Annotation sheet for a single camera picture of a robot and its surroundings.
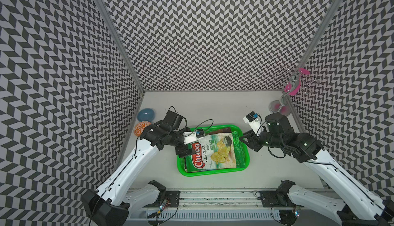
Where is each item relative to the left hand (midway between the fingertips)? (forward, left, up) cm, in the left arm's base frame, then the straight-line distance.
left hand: (190, 144), depth 72 cm
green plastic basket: (+11, -26, -7) cm, 29 cm away
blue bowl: (+28, +33, -15) cm, 45 cm away
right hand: (0, -24, +5) cm, 25 cm away
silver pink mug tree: (+35, -60, +2) cm, 70 cm away
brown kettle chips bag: (+11, -18, -6) cm, 21 cm away
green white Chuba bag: (-2, -13, -3) cm, 13 cm away
